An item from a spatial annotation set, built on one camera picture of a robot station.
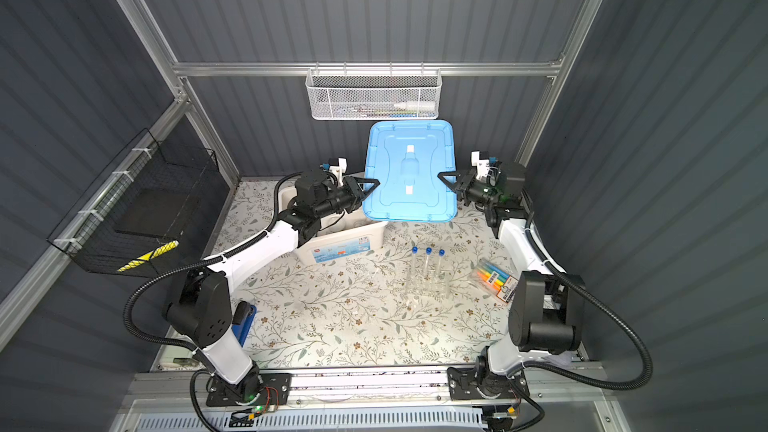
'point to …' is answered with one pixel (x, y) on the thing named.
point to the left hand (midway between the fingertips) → (382, 182)
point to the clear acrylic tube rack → (421, 285)
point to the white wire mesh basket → (373, 94)
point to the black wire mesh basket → (136, 219)
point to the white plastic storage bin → (352, 234)
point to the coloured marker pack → (495, 280)
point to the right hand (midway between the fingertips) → (441, 180)
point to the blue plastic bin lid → (405, 157)
